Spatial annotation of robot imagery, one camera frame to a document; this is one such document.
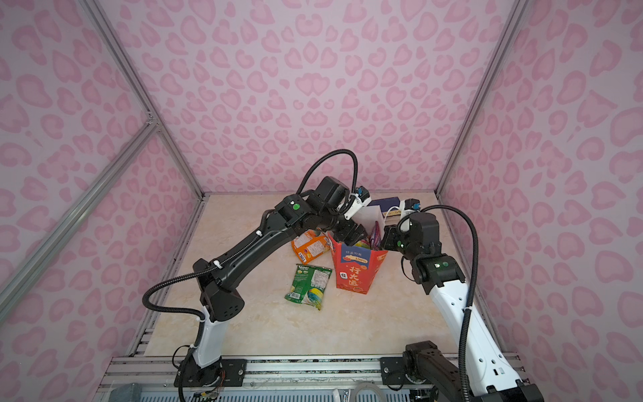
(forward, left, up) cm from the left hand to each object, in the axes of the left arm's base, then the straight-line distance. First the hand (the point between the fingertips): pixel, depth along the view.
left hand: (360, 222), depth 73 cm
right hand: (-1, -7, -1) cm, 7 cm away
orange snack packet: (+8, +17, -25) cm, 32 cm away
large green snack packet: (-8, +17, -25) cm, 32 cm away
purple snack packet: (+1, -6, -12) cm, 14 cm away
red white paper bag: (-8, +1, -11) cm, 14 cm away
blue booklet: (+9, -9, -3) cm, 13 cm away
